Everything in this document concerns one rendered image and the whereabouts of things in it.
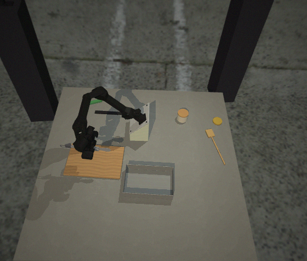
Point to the light brown wooden board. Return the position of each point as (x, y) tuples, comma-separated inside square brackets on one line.
[(103, 165)]

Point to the cream jar with orange lid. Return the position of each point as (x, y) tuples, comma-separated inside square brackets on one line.
[(182, 115)]

